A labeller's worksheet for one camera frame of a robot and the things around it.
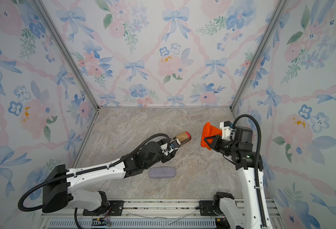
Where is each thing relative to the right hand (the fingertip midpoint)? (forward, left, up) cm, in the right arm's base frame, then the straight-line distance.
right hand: (206, 139), depth 70 cm
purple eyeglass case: (-8, +23, -23) cm, 34 cm away
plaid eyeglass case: (+1, +11, 0) cm, 11 cm away
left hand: (0, +16, -4) cm, 17 cm away
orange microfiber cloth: (+2, -1, +3) cm, 4 cm away
